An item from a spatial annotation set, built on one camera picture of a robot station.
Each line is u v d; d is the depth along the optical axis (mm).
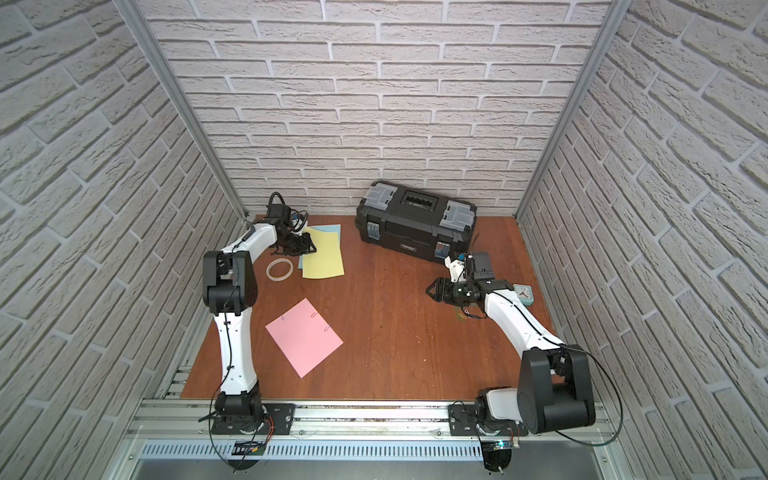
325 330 896
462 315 922
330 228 1163
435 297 772
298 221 946
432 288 825
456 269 795
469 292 639
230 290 609
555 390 420
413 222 947
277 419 728
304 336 922
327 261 1057
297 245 944
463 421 731
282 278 1007
